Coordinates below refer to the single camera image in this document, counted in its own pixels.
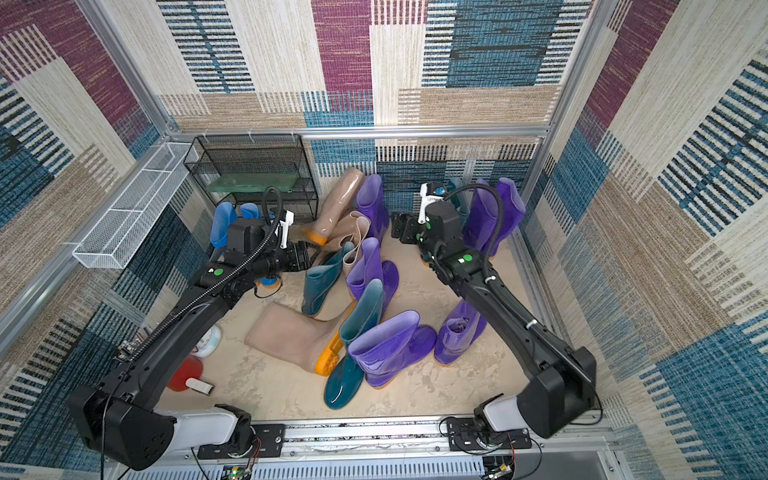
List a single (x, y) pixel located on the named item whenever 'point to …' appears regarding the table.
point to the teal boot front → (346, 381)
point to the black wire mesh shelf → (268, 170)
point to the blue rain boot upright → (224, 216)
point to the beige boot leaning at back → (334, 210)
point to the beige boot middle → (353, 229)
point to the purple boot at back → (370, 199)
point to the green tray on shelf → (252, 182)
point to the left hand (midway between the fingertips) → (314, 248)
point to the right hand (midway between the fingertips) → (410, 219)
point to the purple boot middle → (370, 266)
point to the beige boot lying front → (309, 344)
